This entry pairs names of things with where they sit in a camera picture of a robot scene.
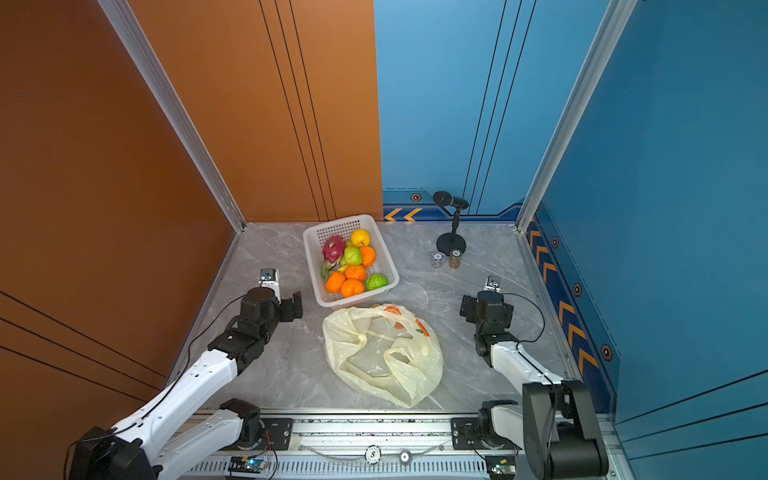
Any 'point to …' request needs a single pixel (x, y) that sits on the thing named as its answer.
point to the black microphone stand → (450, 241)
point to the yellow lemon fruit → (360, 238)
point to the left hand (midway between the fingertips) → (283, 291)
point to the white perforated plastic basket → (314, 240)
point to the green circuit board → (247, 464)
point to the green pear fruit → (353, 255)
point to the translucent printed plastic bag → (385, 351)
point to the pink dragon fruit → (333, 251)
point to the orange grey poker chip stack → (455, 258)
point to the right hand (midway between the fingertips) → (482, 299)
